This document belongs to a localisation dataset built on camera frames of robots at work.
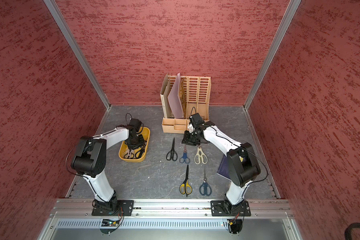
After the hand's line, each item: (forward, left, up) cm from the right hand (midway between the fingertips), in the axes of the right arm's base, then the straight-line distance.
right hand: (184, 144), depth 87 cm
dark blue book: (-12, -23, -10) cm, 28 cm away
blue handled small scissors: (-5, 0, -10) cm, 11 cm away
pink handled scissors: (-2, +34, -7) cm, 35 cm away
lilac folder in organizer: (+27, +6, +5) cm, 28 cm away
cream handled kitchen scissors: (-4, -11, -9) cm, 15 cm away
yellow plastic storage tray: (+12, +26, -4) cm, 29 cm away
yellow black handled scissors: (-23, 0, -9) cm, 24 cm away
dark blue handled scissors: (-23, -11, -10) cm, 27 cm away
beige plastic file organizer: (+44, -10, -1) cm, 46 cm away
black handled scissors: (-1, +29, -9) cm, 31 cm away
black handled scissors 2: (-2, +8, -10) cm, 13 cm away
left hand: (+3, +29, -8) cm, 30 cm away
